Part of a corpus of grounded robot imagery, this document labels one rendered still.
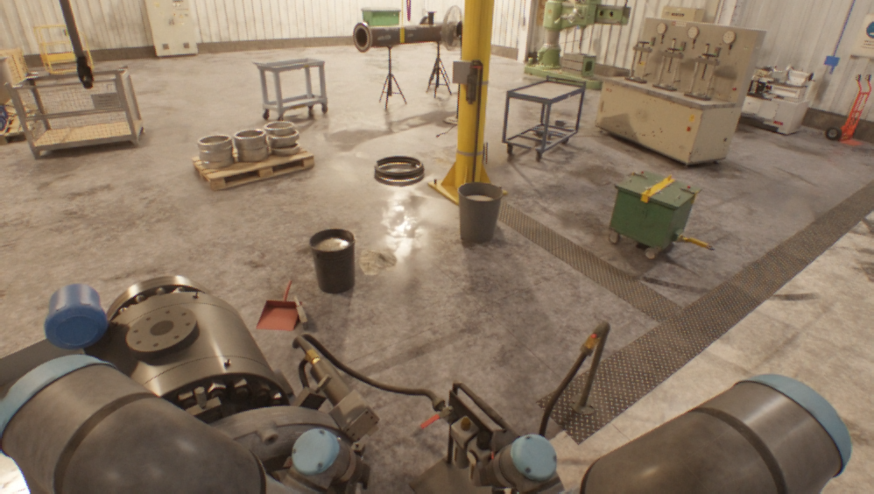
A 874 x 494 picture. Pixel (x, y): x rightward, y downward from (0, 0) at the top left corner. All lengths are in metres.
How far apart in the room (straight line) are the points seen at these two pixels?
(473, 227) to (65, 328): 2.78
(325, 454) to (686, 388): 2.26
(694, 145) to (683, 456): 5.92
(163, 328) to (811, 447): 1.58
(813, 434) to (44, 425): 0.71
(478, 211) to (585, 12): 8.51
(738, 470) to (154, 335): 1.52
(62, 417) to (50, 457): 0.03
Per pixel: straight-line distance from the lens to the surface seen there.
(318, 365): 1.53
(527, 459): 0.99
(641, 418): 2.62
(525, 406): 2.46
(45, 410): 0.54
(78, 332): 1.73
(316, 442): 1.01
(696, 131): 6.24
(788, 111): 9.64
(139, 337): 1.65
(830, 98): 10.91
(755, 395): 0.55
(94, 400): 0.52
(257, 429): 1.21
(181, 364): 1.54
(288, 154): 5.36
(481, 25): 4.15
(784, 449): 0.51
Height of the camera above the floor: 1.89
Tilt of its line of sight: 28 degrees down
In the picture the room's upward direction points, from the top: 2 degrees clockwise
